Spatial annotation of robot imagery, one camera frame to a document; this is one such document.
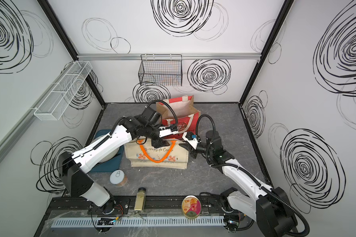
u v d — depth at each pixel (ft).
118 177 2.56
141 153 2.56
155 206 2.47
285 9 2.38
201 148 2.20
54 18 2.47
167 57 2.97
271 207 1.30
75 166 1.39
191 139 2.11
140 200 2.38
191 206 2.32
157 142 2.19
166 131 2.14
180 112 3.38
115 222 2.28
